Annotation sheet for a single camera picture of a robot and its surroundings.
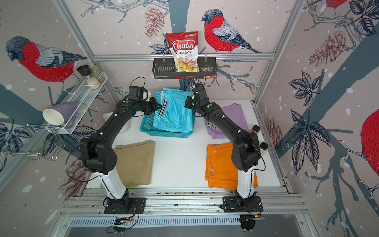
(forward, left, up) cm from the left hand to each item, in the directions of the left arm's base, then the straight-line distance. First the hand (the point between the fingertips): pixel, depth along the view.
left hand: (164, 102), depth 87 cm
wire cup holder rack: (-30, +50, -2) cm, 59 cm away
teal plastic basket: (-4, +14, -21) cm, 26 cm away
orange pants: (-34, -33, -22) cm, 52 cm away
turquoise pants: (-5, -5, -8) cm, 11 cm away
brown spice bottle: (-9, -58, -15) cm, 61 cm away
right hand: (+2, -13, +1) cm, 13 cm away
